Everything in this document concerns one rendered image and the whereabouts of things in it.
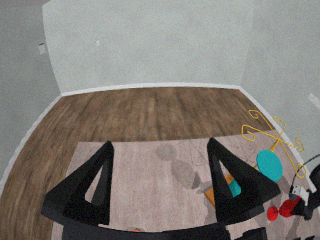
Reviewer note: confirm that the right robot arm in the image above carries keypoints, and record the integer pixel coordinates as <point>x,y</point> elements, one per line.
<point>315,179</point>

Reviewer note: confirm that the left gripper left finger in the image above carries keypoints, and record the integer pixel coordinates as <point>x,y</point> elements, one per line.
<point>68,197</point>

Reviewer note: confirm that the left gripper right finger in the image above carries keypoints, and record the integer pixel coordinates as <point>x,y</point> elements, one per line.
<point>256,188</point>

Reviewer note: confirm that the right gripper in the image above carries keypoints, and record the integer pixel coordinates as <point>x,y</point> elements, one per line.
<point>311,202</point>

